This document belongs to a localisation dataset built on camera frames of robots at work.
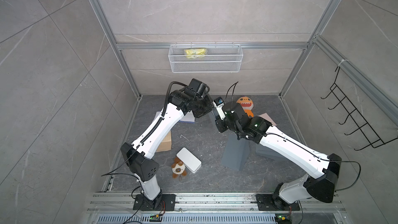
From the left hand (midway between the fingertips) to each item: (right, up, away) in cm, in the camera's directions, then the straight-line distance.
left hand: (215, 106), depth 73 cm
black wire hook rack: (+61, -13, -13) cm, 63 cm away
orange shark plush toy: (+24, +1, +31) cm, 40 cm away
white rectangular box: (-14, -29, +10) cm, 34 cm away
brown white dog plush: (-19, -33, +9) cm, 39 cm away
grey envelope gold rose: (+13, -28, +18) cm, 35 cm away
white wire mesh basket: (-4, +32, +28) cm, 43 cm away
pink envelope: (+39, -8, +35) cm, 53 cm away
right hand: (+1, -5, +1) cm, 5 cm away
